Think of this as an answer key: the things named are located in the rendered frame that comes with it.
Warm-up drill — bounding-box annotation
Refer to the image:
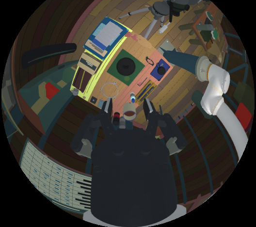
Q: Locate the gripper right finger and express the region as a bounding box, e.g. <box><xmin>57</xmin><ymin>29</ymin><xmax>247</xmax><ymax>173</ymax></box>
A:
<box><xmin>143</xmin><ymin>98</ymin><xmax>189</xmax><ymax>157</ymax></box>

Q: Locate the red cushion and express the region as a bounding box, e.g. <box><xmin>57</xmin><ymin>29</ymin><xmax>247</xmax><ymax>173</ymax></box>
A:
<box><xmin>235</xmin><ymin>102</ymin><xmax>253</xmax><ymax>132</ymax></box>

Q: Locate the grey tripod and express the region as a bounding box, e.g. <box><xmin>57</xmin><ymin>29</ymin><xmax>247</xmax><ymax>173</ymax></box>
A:
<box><xmin>118</xmin><ymin>0</ymin><xmax>171</xmax><ymax>40</ymax></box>

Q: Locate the grey pen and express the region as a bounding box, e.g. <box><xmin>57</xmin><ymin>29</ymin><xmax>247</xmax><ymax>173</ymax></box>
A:
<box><xmin>144</xmin><ymin>87</ymin><xmax>155</xmax><ymax>98</ymax></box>

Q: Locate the white paper sheet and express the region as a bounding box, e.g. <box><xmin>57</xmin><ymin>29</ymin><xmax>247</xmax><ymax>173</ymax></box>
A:
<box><xmin>95</xmin><ymin>20</ymin><xmax>123</xmax><ymax>46</ymax></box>

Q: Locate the green square mat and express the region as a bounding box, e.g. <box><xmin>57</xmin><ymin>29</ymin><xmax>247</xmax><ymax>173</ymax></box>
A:
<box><xmin>106</xmin><ymin>49</ymin><xmax>146</xmax><ymax>87</ymax></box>

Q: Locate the black red cylinder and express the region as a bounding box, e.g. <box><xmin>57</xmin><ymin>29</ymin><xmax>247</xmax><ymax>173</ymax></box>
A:
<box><xmin>112</xmin><ymin>112</ymin><xmax>121</xmax><ymax>126</ymax></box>

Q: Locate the white cylinder handle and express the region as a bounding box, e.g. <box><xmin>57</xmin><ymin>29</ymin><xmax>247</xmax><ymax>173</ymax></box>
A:
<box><xmin>158</xmin><ymin>21</ymin><xmax>172</xmax><ymax>35</ymax></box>

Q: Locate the blue pen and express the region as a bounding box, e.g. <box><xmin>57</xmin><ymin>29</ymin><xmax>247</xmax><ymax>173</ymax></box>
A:
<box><xmin>138</xmin><ymin>83</ymin><xmax>152</xmax><ymax>100</ymax></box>

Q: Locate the brown book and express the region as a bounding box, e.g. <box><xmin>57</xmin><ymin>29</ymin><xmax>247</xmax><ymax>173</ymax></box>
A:
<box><xmin>72</xmin><ymin>66</ymin><xmax>95</xmax><ymax>93</ymax></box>

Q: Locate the tan box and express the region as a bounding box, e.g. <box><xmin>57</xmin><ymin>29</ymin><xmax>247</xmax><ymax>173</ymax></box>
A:
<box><xmin>77</xmin><ymin>52</ymin><xmax>103</xmax><ymax>76</ymax></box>

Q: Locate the yellow green mat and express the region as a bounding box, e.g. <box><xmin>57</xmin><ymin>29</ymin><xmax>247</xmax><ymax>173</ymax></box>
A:
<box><xmin>70</xmin><ymin>17</ymin><xmax>134</xmax><ymax>100</ymax></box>

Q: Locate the dark green box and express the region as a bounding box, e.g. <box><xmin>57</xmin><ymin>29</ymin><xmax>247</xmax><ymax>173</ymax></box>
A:
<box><xmin>200</xmin><ymin>30</ymin><xmax>213</xmax><ymax>42</ymax></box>

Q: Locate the yellow pen tray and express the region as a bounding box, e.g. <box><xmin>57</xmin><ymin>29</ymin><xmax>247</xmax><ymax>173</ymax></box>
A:
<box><xmin>134</xmin><ymin>79</ymin><xmax>158</xmax><ymax>105</ymax></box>

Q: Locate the silver ring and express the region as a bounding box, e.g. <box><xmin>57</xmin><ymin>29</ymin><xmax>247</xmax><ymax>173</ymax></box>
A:
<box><xmin>100</xmin><ymin>81</ymin><xmax>120</xmax><ymax>99</ymax></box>

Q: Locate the pale chart poster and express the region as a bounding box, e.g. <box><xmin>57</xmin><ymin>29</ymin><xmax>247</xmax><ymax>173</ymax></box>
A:
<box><xmin>19</xmin><ymin>138</ymin><xmax>94</xmax><ymax>215</ymax></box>

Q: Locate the grey green cylinder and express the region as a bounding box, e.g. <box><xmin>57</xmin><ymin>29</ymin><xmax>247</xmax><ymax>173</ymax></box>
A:
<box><xmin>196</xmin><ymin>24</ymin><xmax>214</xmax><ymax>32</ymax></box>

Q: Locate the beige cup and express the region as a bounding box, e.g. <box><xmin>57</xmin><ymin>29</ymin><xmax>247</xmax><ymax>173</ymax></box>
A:
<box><xmin>122</xmin><ymin>102</ymin><xmax>138</xmax><ymax>121</ymax></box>

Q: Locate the large black round cap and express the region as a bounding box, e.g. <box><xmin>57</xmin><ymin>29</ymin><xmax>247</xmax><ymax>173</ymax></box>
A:
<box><xmin>116</xmin><ymin>57</ymin><xmax>136</xmax><ymax>76</ymax></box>

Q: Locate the teal railing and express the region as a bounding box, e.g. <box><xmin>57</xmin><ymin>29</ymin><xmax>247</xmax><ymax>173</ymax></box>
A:
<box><xmin>159</xmin><ymin>31</ymin><xmax>251</xmax><ymax>205</ymax></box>

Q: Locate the black lever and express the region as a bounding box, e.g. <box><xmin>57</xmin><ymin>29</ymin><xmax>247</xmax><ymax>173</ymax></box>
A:
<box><xmin>168</xmin><ymin>0</ymin><xmax>174</xmax><ymax>24</ymax></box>

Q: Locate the blue box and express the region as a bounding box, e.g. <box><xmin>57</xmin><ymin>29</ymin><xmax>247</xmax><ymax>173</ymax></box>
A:
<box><xmin>150</xmin><ymin>58</ymin><xmax>171</xmax><ymax>81</ymax></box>

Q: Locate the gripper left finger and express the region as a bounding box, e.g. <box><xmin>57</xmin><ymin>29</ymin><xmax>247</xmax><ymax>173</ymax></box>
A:
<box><xmin>70</xmin><ymin>98</ymin><xmax>116</xmax><ymax>159</ymax></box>

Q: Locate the orange wooden side table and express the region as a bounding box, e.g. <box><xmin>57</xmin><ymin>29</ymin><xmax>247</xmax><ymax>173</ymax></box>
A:
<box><xmin>191</xmin><ymin>2</ymin><xmax>227</xmax><ymax>52</ymax></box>

